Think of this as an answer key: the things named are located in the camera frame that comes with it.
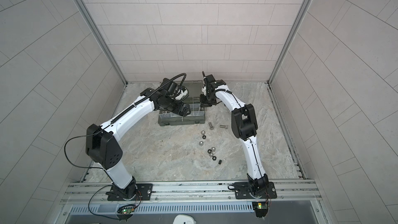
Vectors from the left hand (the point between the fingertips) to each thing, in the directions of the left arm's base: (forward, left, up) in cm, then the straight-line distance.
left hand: (188, 107), depth 82 cm
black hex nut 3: (-23, -17, -16) cm, 33 cm away
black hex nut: (-18, -12, -16) cm, 27 cm away
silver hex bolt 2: (-3, -21, -16) cm, 26 cm away
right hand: (+9, -7, -11) cm, 16 cm away
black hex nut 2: (-21, -14, -16) cm, 30 cm away
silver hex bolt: (-4, -13, -16) cm, 21 cm away
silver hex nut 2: (-17, -14, -16) cm, 27 cm away
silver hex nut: (-13, -7, -16) cm, 22 cm away
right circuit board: (-43, -35, -16) cm, 57 cm away
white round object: (-47, -1, -13) cm, 48 cm away
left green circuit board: (-44, +24, -13) cm, 52 cm away
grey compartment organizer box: (+6, -4, -17) cm, 18 cm away
